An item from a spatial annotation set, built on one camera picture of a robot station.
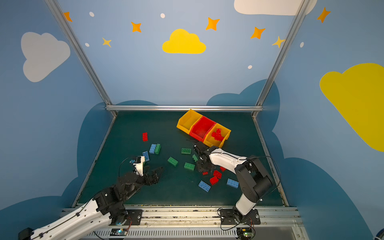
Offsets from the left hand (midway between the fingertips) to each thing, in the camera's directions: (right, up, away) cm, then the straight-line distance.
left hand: (158, 169), depth 76 cm
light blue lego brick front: (+24, -12, +8) cm, 28 cm away
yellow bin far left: (+13, +27, +39) cm, 49 cm away
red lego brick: (-17, +15, +29) cm, 36 cm away
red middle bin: (+24, +21, +29) cm, 43 cm away
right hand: (+25, -3, +14) cm, 29 cm away
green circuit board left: (-18, -29, -5) cm, 35 cm away
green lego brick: (+13, +6, +22) cm, 26 cm away
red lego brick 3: (+30, -9, +9) cm, 33 cm away
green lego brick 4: (+15, -2, +15) cm, 21 cm away
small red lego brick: (+30, +5, -19) cm, 35 cm away
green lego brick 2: (+19, +2, +17) cm, 26 cm away
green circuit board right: (+43, -30, -5) cm, 53 cm away
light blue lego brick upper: (-9, +7, +22) cm, 25 cm away
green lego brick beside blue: (-6, +7, +22) cm, 24 cm away
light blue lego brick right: (+41, -10, +8) cm, 43 cm away
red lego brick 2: (+33, -6, +11) cm, 35 cm away
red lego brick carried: (+35, +16, +25) cm, 46 cm away
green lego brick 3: (+5, 0, +17) cm, 18 cm away
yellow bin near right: (+30, +12, +27) cm, 42 cm away
